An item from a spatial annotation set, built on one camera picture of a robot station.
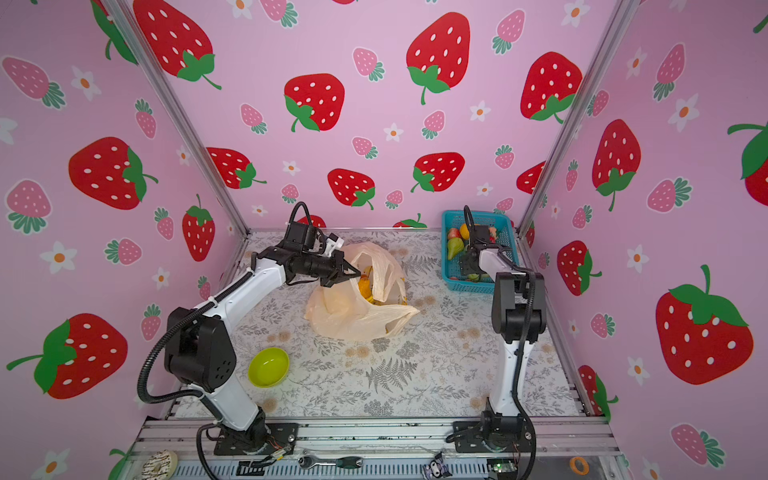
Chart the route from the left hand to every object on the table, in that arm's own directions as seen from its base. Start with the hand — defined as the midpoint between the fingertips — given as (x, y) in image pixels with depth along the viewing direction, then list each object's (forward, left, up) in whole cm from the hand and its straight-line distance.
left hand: (362, 272), depth 82 cm
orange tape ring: (-42, -54, -20) cm, 72 cm away
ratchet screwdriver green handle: (-42, +2, -20) cm, 47 cm away
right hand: (+16, -39, -16) cm, 45 cm away
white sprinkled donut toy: (-43, +45, -19) cm, 66 cm away
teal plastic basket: (+11, -30, -18) cm, 37 cm away
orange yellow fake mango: (+30, -35, -13) cm, 48 cm away
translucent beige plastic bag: (-8, -2, -4) cm, 10 cm away
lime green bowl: (-20, +26, -18) cm, 38 cm away
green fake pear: (+25, -32, -16) cm, 43 cm away
